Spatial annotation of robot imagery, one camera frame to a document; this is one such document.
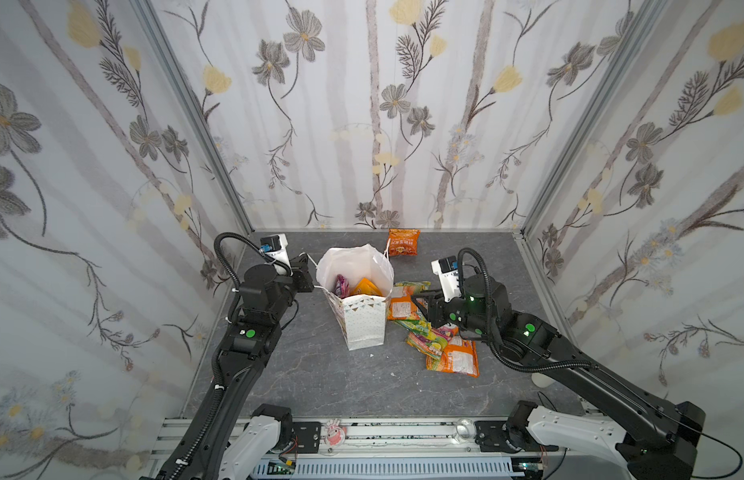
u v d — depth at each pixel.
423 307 0.66
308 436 0.73
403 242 1.14
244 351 0.49
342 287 0.86
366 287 0.91
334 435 0.72
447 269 0.59
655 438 0.40
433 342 0.86
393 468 0.70
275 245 0.58
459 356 0.84
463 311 0.57
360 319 0.78
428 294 0.61
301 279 0.63
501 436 0.74
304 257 0.71
